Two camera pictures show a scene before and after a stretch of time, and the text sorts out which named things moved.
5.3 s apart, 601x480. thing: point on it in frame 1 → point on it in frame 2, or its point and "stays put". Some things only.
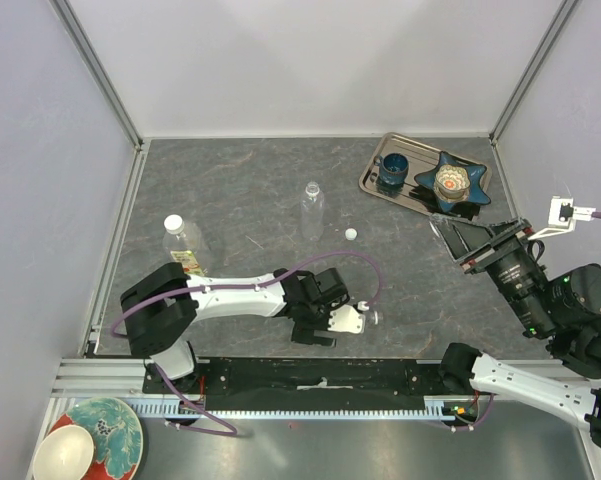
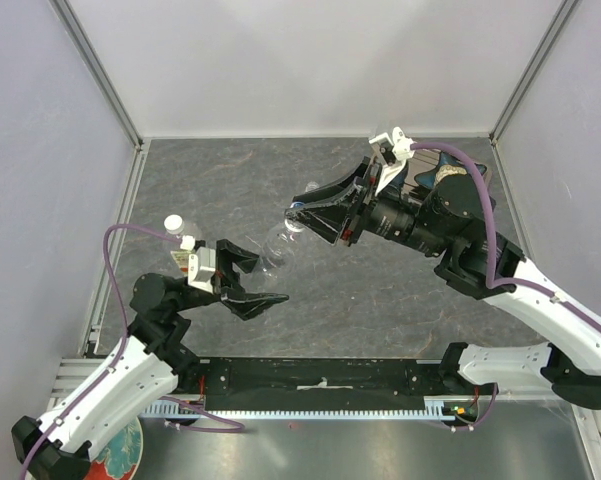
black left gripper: x=304 y=333 → x=247 y=304
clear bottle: x=374 y=317 → x=279 y=252
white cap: x=174 y=224 stays put
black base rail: x=301 y=383 stays put
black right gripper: x=462 y=237 → x=338 y=220
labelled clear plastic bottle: x=183 y=245 stays put
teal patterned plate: x=117 y=432 stays put
